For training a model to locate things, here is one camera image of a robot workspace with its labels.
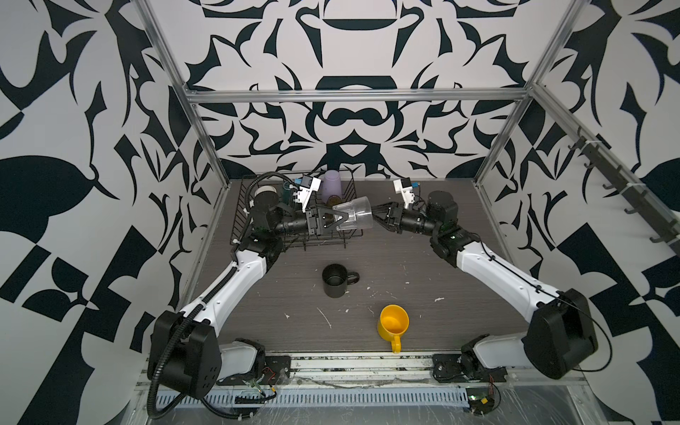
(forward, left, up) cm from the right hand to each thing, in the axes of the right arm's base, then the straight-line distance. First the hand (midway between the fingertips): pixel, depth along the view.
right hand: (367, 211), depth 71 cm
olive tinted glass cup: (+22, +10, -21) cm, 32 cm away
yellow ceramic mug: (-19, -8, -30) cm, 37 cm away
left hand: (-2, +6, +3) cm, 8 cm away
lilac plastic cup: (+28, +11, -19) cm, 36 cm away
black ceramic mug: (-7, +9, -26) cm, 29 cm away
